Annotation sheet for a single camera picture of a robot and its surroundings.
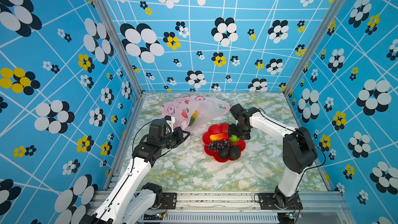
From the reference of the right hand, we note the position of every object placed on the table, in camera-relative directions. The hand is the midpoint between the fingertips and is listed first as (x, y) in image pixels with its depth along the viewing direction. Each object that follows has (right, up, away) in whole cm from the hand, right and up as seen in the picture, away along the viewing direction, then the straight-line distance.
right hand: (235, 136), depth 90 cm
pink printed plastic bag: (-25, +14, -8) cm, 30 cm away
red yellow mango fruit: (-10, -1, +1) cm, 10 cm away
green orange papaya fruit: (-26, +10, +11) cm, 30 cm away
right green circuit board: (+21, -33, -20) cm, 44 cm away
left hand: (-24, +5, -16) cm, 30 cm away
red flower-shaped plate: (-8, +4, +6) cm, 10 cm away
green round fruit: (-1, -1, -2) cm, 3 cm away
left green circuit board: (-40, -33, -20) cm, 56 cm away
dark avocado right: (-2, -7, -9) cm, 11 cm away
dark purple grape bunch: (-12, -5, -4) cm, 14 cm away
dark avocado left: (-8, -8, -6) cm, 13 cm away
